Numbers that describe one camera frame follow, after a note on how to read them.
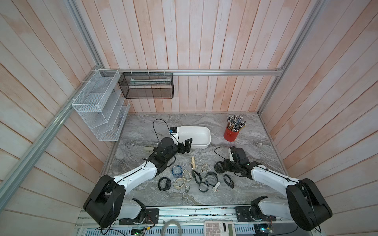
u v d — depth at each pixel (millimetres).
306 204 422
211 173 837
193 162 879
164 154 636
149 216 730
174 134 716
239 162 698
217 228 694
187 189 817
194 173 858
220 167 859
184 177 857
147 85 1013
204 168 903
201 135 1058
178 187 816
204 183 817
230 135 974
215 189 802
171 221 699
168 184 801
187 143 734
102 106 713
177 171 889
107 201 413
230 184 817
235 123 903
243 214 734
